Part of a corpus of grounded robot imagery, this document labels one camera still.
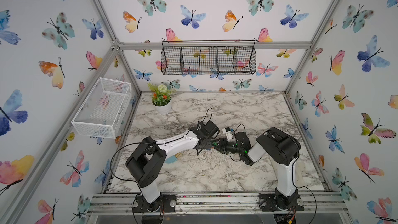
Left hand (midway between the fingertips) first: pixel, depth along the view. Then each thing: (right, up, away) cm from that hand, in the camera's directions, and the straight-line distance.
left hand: (208, 144), depth 89 cm
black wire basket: (-2, +52, +9) cm, 53 cm away
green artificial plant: (-29, +28, +9) cm, 42 cm away
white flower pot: (-29, +19, +12) cm, 37 cm away
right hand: (+2, 0, -1) cm, 2 cm away
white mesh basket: (-58, +21, -3) cm, 62 cm away
